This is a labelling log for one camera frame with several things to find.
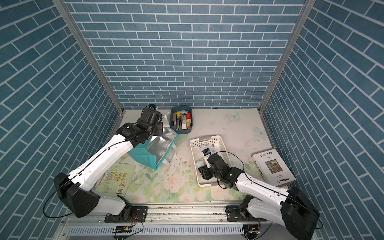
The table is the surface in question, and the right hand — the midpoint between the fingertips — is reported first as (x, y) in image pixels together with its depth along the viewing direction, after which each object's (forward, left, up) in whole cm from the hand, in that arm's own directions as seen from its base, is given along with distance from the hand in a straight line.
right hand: (203, 167), depth 83 cm
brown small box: (+39, +25, -2) cm, 46 cm away
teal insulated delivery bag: (+10, +29, -3) cm, 30 cm away
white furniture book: (+3, -41, -3) cm, 41 cm away
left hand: (+13, +23, +19) cm, 33 cm away
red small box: (+43, +15, -4) cm, 46 cm away
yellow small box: (+44, +22, -4) cm, 49 cm away
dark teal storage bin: (+38, +20, -4) cm, 43 cm away
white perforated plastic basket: (+18, -8, -6) cm, 21 cm away
